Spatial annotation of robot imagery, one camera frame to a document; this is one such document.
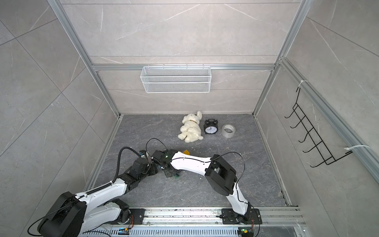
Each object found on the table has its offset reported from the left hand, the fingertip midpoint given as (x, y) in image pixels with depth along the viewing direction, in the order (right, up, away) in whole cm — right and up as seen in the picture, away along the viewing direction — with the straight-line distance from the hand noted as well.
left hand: (156, 162), depth 89 cm
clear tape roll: (+49, +19, +21) cm, 57 cm away
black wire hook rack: (+79, +18, -22) cm, 84 cm away
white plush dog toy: (+21, +19, +7) cm, 29 cm away
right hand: (+12, -5, -3) cm, 13 cm away
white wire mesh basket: (+9, +55, +12) cm, 57 cm away
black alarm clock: (+35, +22, +13) cm, 44 cm away
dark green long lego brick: (+14, -4, -15) cm, 21 cm away
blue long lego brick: (+6, +2, -19) cm, 20 cm away
